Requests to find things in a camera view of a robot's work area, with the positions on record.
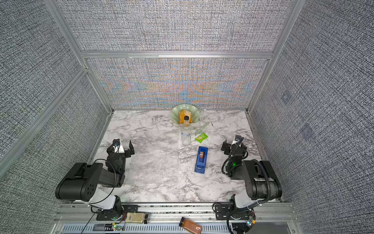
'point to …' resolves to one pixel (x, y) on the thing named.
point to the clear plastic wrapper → (201, 128)
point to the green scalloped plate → (194, 111)
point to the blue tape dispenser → (201, 158)
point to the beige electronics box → (135, 218)
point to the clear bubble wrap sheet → (155, 165)
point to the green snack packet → (201, 138)
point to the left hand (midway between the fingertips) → (124, 140)
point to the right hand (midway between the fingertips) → (234, 138)
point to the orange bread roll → (182, 113)
